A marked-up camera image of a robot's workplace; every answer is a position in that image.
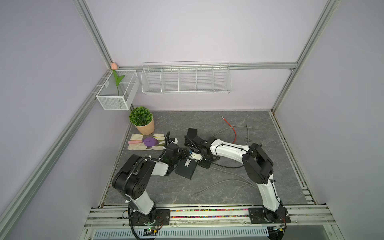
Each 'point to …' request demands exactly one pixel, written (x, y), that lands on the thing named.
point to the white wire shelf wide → (186, 77)
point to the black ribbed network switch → (192, 133)
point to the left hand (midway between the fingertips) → (189, 151)
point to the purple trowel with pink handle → (148, 142)
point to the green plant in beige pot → (142, 119)
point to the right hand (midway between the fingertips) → (205, 163)
